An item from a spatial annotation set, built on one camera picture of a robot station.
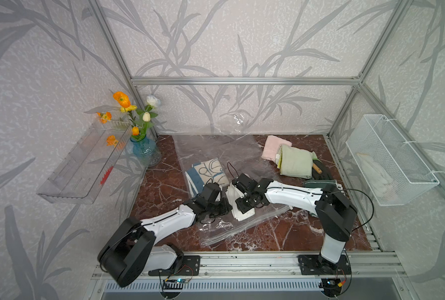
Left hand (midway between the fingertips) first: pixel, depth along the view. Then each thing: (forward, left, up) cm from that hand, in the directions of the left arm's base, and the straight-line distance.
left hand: (233, 208), depth 84 cm
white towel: (+8, 0, -2) cm, 8 cm away
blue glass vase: (+29, +47, +6) cm, 56 cm away
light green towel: (+27, -34, -1) cm, 44 cm away
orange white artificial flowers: (+35, +45, +22) cm, 61 cm away
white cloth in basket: (+6, -60, +18) cm, 63 cm away
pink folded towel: (+40, -24, -2) cm, 46 cm away
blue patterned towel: (+20, +17, -2) cm, 26 cm away
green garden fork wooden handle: (+23, -46, -2) cm, 52 cm away
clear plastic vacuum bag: (+37, -3, -6) cm, 37 cm away
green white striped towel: (+13, -44, 0) cm, 46 cm away
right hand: (+2, -3, -2) cm, 4 cm away
